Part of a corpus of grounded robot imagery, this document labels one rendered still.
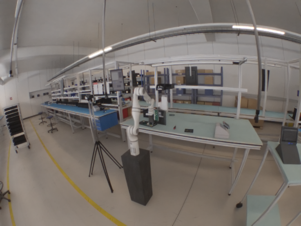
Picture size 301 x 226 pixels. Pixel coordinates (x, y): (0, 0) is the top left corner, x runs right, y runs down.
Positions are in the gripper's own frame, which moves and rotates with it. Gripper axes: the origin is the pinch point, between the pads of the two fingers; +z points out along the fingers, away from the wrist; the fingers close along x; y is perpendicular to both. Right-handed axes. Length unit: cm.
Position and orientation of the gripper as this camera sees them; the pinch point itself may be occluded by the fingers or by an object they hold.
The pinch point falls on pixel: (150, 126)
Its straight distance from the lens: 168.4
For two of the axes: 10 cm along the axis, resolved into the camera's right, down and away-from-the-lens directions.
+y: 4.4, -2.5, 8.6
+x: -9.0, -0.7, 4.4
